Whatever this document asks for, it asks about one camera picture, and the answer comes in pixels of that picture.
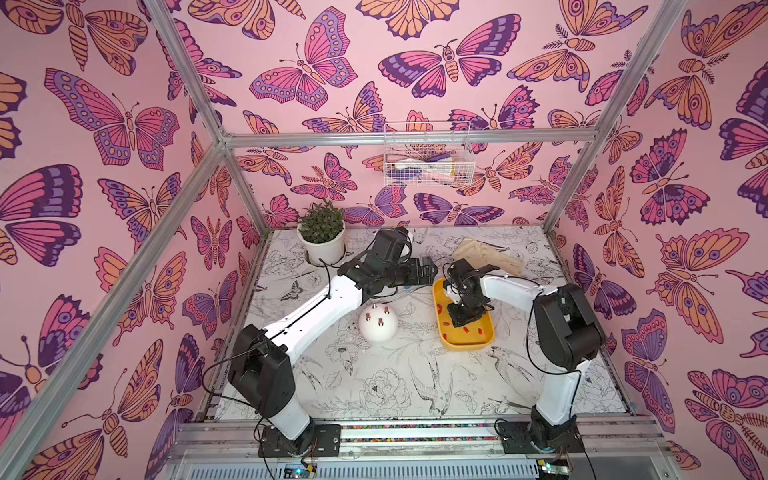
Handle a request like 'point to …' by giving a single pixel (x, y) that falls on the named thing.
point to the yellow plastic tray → (476, 335)
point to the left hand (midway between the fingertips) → (429, 269)
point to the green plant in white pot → (321, 232)
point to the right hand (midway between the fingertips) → (460, 319)
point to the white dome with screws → (378, 322)
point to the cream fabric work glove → (482, 254)
